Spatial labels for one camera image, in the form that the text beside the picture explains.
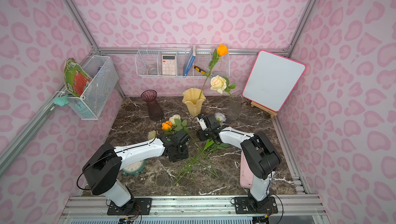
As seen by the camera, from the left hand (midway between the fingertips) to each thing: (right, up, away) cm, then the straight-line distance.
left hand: (187, 154), depth 87 cm
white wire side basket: (-47, +47, -1) cm, 66 cm away
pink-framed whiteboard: (+51, +43, +6) cm, 67 cm away
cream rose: (+18, +38, -10) cm, 43 cm away
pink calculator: (-12, +52, +8) cm, 54 cm away
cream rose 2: (-6, +15, +14) cm, 21 cm away
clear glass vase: (+30, +27, +16) cm, 44 cm away
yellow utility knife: (+7, +50, +11) cm, 52 cm away
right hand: (+7, +11, +8) cm, 15 cm away
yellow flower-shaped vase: (+3, +32, +11) cm, 34 cm away
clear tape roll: (-22, +49, +8) cm, 55 cm away
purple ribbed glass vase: (-22, +24, +14) cm, 36 cm away
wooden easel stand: (+51, +25, +20) cm, 60 cm away
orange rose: (-14, +14, +9) cm, 22 cm away
